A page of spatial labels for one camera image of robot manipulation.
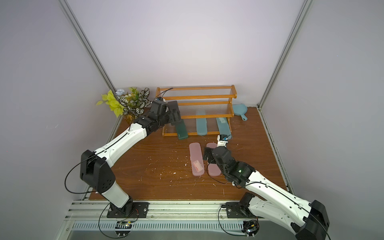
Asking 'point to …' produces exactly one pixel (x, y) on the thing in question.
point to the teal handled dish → (240, 109)
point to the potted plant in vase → (130, 106)
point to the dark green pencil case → (181, 130)
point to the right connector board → (250, 227)
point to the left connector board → (122, 224)
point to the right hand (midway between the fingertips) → (211, 147)
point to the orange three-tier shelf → (202, 109)
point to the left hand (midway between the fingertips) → (175, 113)
